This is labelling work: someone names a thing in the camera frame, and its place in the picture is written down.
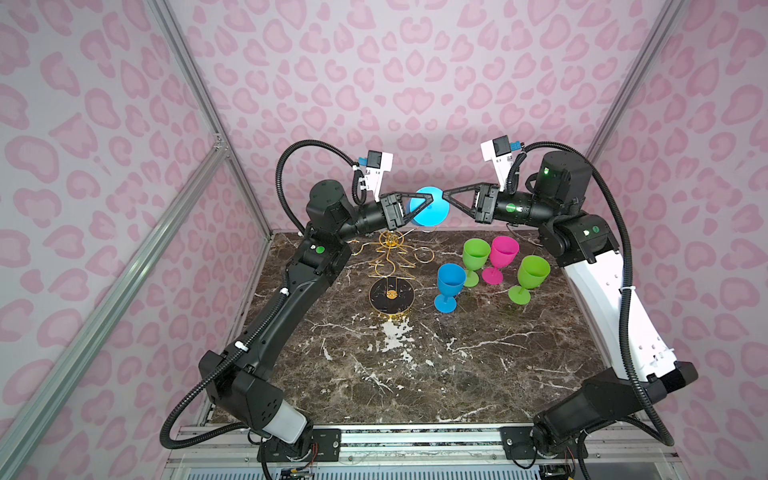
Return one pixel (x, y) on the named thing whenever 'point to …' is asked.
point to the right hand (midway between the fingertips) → (449, 195)
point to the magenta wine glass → (503, 251)
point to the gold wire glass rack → (391, 293)
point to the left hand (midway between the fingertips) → (434, 197)
